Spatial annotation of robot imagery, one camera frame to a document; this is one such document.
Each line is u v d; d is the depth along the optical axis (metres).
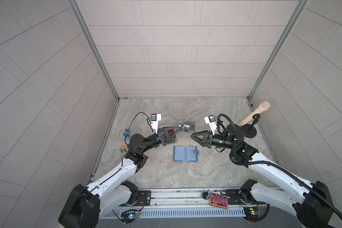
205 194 0.70
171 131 0.62
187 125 0.63
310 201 0.38
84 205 0.37
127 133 0.94
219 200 0.69
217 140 0.61
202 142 0.62
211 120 0.62
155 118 0.61
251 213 0.68
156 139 0.60
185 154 0.85
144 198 0.71
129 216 0.65
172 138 0.90
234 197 0.71
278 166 0.47
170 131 0.62
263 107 0.77
